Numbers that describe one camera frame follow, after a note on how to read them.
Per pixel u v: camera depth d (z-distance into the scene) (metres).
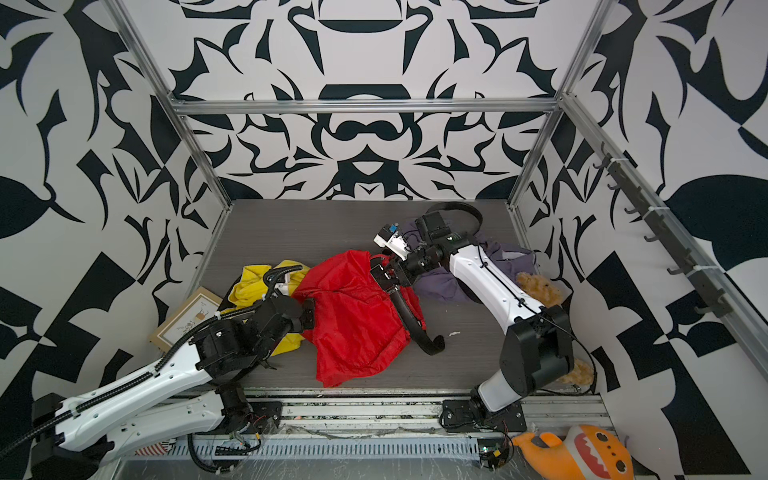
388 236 0.70
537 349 0.43
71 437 0.40
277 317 0.52
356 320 0.78
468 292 0.93
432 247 0.62
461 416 0.74
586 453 0.64
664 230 0.55
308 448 0.71
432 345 0.76
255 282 0.88
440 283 0.93
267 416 0.73
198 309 0.92
